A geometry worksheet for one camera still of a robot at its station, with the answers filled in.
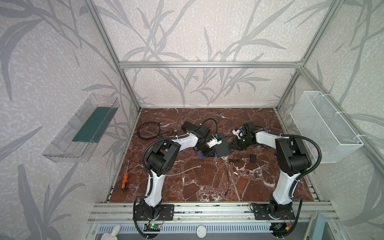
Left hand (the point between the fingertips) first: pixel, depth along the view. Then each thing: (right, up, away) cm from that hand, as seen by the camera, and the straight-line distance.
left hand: (215, 150), depth 94 cm
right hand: (+9, +3, +3) cm, 10 cm away
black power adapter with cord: (+23, -5, -3) cm, 24 cm away
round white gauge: (-9, -33, -25) cm, 42 cm away
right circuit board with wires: (+31, -35, -21) cm, 51 cm away
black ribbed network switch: (-18, +15, +14) cm, 28 cm away
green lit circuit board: (-33, -33, -23) cm, 52 cm away
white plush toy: (-48, -32, -29) cm, 65 cm away
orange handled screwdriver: (-51, -16, -14) cm, 55 cm away
